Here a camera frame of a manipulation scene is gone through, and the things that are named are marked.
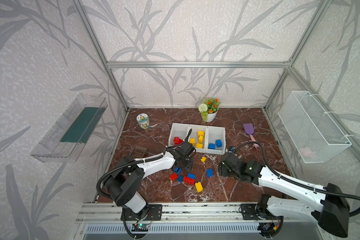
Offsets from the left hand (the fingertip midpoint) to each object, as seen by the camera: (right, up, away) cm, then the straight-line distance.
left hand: (190, 161), depth 88 cm
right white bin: (+17, +15, +15) cm, 27 cm away
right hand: (+17, 0, -7) cm, 18 cm away
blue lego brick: (+14, +7, +9) cm, 18 cm away
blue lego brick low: (-6, -9, -4) cm, 12 cm away
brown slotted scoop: (-34, +4, +8) cm, 35 cm away
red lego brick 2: (-10, -8, -4) cm, 13 cm away
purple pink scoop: (+43, +18, +20) cm, 51 cm away
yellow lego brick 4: (+7, +12, +9) cm, 16 cm away
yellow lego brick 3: (+7, +15, +13) cm, 21 cm away
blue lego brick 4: (0, -8, -3) cm, 8 cm away
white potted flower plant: (+13, +32, +14) cm, 37 cm away
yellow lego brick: (+1, +10, +10) cm, 15 cm away
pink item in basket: (+57, +9, -16) cm, 60 cm away
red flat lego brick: (-1, -10, -6) cm, 11 cm away
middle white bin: (+5, +13, +10) cm, 17 cm away
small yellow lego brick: (+8, 0, +3) cm, 8 cm away
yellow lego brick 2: (+5, +8, +7) cm, 12 cm away
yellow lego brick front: (+5, -12, -8) cm, 15 cm away
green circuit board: (-25, -28, -17) cm, 41 cm away
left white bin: (-9, +17, +18) cm, 27 cm away
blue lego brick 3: (+11, -6, -2) cm, 13 cm away
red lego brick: (-10, +11, +11) cm, 18 cm away
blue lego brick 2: (+19, +9, +10) cm, 23 cm away
